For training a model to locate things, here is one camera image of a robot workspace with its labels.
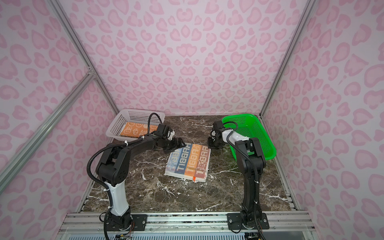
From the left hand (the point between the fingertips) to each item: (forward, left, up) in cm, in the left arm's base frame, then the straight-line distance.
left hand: (182, 145), depth 95 cm
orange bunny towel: (+15, +34, -3) cm, 38 cm away
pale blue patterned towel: (-10, -6, -5) cm, 12 cm away
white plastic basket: (+20, +46, +2) cm, 50 cm away
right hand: (+2, -18, -4) cm, 19 cm away
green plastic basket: (+18, -49, -4) cm, 52 cm away
